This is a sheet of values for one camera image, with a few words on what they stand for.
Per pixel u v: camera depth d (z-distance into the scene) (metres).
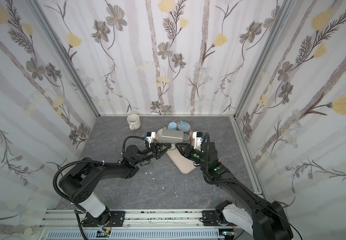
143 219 0.76
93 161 0.51
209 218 0.74
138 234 0.70
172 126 1.00
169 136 0.75
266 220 0.40
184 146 0.69
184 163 0.96
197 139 0.72
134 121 1.07
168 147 0.75
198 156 0.66
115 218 0.73
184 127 0.99
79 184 0.46
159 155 0.73
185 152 0.70
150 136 0.77
